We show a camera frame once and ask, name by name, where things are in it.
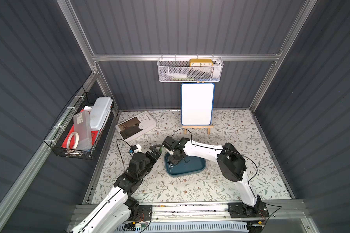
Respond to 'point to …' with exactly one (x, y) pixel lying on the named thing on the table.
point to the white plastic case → (99, 112)
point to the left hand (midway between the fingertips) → (159, 150)
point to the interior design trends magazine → (135, 125)
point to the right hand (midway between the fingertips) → (177, 156)
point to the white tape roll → (69, 139)
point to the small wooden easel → (197, 127)
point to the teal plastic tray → (197, 165)
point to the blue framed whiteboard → (197, 103)
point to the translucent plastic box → (82, 125)
